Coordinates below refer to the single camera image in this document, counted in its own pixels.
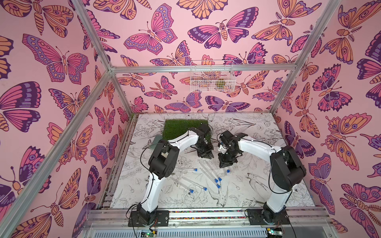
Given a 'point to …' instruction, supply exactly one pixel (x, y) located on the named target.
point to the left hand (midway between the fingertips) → (216, 156)
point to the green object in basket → (221, 84)
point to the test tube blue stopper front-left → (182, 185)
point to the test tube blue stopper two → (217, 185)
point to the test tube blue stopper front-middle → (204, 188)
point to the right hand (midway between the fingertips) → (221, 164)
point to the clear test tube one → (216, 173)
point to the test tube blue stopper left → (195, 169)
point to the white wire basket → (212, 75)
